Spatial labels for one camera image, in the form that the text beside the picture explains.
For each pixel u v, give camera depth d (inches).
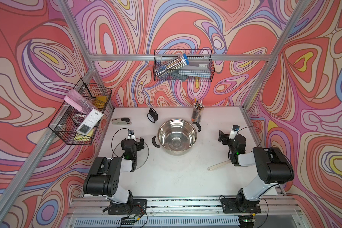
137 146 30.2
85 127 27.2
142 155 37.9
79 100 28.2
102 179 17.5
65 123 26.3
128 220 28.3
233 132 32.5
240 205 26.3
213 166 34.8
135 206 28.8
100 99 34.7
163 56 34.8
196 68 34.5
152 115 41.2
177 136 40.1
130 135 31.1
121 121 42.4
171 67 31.0
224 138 33.6
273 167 18.7
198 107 38.8
